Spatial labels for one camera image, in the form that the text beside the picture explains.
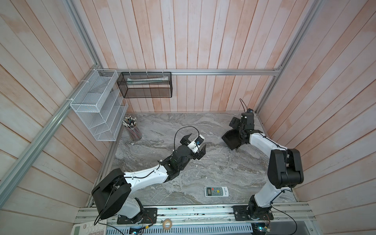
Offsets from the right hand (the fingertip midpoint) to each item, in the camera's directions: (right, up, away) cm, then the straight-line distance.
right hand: (238, 120), depth 96 cm
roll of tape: (-46, -54, -26) cm, 75 cm away
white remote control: (-18, -41, -16) cm, 47 cm away
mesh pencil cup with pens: (-71, -2, -6) cm, 71 cm away
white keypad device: (-82, -53, -27) cm, 101 cm away
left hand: (-29, -12, -16) cm, 35 cm away
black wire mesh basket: (-68, +25, +5) cm, 73 cm away
